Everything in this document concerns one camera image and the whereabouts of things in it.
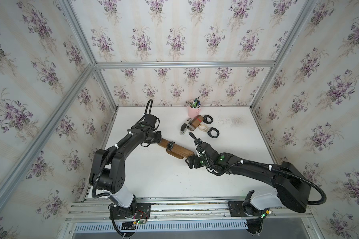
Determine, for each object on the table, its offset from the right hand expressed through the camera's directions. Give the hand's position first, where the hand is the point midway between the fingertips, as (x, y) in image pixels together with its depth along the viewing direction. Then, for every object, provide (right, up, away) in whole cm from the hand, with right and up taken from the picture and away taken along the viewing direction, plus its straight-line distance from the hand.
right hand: (193, 159), depth 84 cm
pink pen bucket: (+2, +28, +23) cm, 36 cm away
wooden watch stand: (-9, +4, +2) cm, 10 cm away
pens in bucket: (+3, +35, +23) cm, 42 cm away
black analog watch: (-14, +7, +4) cm, 16 cm away
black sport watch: (+10, +24, +24) cm, 35 cm away
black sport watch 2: (+12, +14, +17) cm, 25 cm away
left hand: (-21, +11, +7) cm, 25 cm away
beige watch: (+9, +17, +24) cm, 31 cm away
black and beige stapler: (-5, +18, +19) cm, 27 cm away
